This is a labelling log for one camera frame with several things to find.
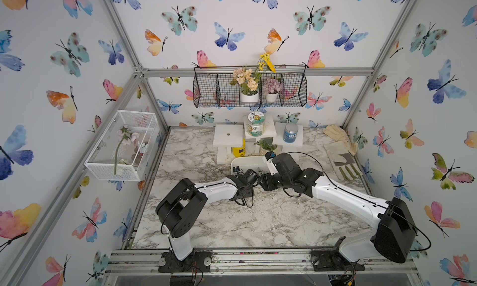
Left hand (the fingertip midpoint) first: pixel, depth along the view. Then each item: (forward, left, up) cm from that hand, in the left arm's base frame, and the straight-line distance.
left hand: (248, 191), depth 93 cm
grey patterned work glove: (+16, -54, -1) cm, 56 cm away
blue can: (+19, -21, +21) cm, 35 cm away
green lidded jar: (+17, -4, +29) cm, 34 cm away
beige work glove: (+38, -57, 0) cm, 69 cm away
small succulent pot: (+23, -11, +9) cm, 27 cm away
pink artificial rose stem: (+10, +49, +32) cm, 59 cm away
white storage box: (+16, +1, 0) cm, 16 cm away
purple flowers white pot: (+36, -12, +34) cm, 51 cm away
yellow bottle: (+20, +4, +6) cm, 21 cm away
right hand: (-2, -6, +15) cm, 17 cm away
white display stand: (+23, +10, +15) cm, 29 cm away
